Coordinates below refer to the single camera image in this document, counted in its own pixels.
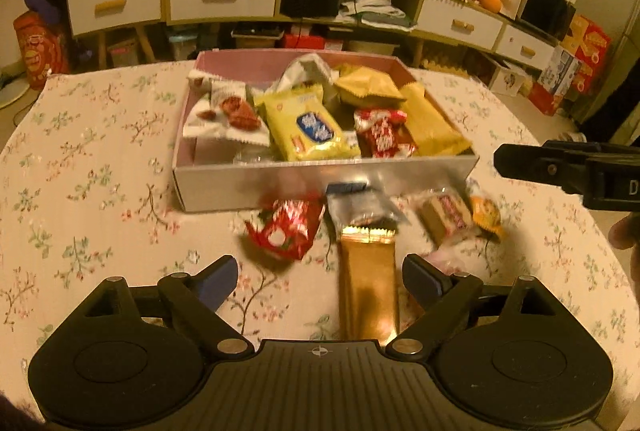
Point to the large yellow packet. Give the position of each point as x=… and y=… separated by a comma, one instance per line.
x=432, y=123

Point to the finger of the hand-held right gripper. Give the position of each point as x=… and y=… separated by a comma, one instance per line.
x=540, y=163

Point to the clear biscuit packet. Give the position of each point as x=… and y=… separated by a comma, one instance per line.
x=445, y=217

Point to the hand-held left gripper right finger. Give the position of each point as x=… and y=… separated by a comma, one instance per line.
x=425, y=278

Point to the plain yellow packet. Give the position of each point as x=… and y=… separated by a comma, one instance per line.
x=370, y=86

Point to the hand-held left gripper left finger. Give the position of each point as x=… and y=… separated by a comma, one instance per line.
x=217, y=283

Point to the red printed bag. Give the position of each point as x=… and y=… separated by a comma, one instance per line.
x=35, y=56

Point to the red white candy packet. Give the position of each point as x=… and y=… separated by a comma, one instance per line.
x=380, y=118
x=392, y=143

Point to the white packet red dates print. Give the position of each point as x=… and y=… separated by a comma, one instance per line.
x=235, y=113

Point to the person's right hand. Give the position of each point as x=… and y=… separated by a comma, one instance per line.
x=625, y=233

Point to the yellow egg tray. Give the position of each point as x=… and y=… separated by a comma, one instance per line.
x=445, y=63

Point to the silver box pink inside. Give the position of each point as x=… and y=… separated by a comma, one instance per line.
x=320, y=183

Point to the yellow packet blue label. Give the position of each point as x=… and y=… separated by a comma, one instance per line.
x=300, y=126

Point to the white packet black print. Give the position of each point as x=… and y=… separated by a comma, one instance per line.
x=300, y=71

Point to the small red box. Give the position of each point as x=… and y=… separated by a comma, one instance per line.
x=545, y=100

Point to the gold bar packet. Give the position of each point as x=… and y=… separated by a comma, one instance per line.
x=367, y=291

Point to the red packet white flower print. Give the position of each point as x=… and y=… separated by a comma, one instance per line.
x=285, y=231

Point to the low wooden cabinet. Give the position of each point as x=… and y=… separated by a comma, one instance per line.
x=390, y=11

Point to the black microwave oven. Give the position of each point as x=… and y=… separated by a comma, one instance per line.
x=547, y=8

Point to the silver blue packet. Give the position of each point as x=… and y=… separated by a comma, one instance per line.
x=357, y=206

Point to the folded clothes pile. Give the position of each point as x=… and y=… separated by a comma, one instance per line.
x=377, y=11

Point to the orange candy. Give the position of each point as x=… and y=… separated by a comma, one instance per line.
x=485, y=212

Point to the orange fruit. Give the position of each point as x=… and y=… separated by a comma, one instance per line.
x=490, y=1

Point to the blue white printed box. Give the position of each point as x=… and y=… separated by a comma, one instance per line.
x=562, y=70

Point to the red yellow printed box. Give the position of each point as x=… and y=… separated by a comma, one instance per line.
x=590, y=43

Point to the white printed cardboard box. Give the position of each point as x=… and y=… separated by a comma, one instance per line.
x=507, y=78

